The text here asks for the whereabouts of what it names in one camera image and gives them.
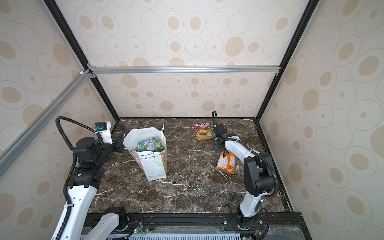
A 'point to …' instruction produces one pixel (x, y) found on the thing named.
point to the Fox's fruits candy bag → (202, 131)
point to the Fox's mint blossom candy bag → (150, 145)
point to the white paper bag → (153, 164)
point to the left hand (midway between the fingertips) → (125, 130)
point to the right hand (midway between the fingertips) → (222, 145)
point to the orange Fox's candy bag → (227, 163)
